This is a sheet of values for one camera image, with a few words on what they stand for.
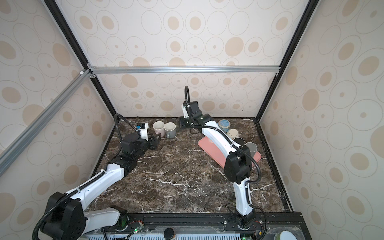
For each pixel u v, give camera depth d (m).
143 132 0.71
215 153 1.00
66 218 0.40
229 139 0.55
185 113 0.75
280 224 0.73
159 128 1.02
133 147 0.60
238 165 0.51
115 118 1.19
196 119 0.65
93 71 0.90
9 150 0.52
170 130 1.02
